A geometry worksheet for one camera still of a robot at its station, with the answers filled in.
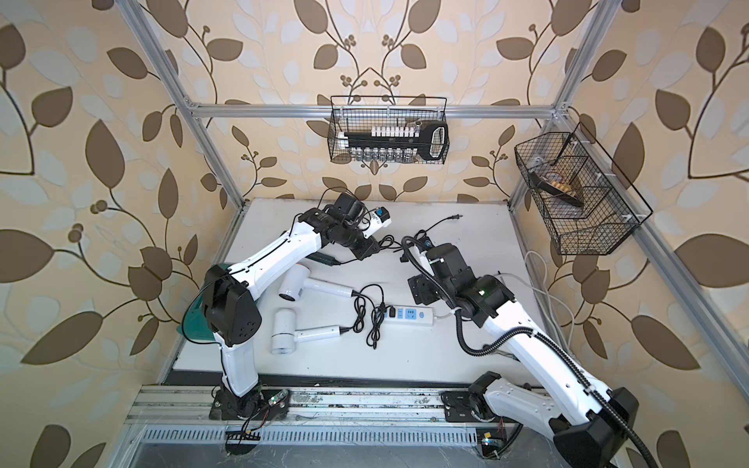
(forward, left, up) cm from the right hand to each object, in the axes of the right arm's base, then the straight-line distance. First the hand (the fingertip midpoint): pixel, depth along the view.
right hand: (424, 278), depth 76 cm
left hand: (+13, +13, -1) cm, 19 cm away
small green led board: (-23, +39, -17) cm, 49 cm away
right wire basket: (+13, -43, +13) cm, 46 cm away
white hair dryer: (-8, +39, -16) cm, 43 cm away
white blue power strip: (-2, +5, -17) cm, 18 cm away
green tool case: (-3, +68, -16) cm, 70 cm away
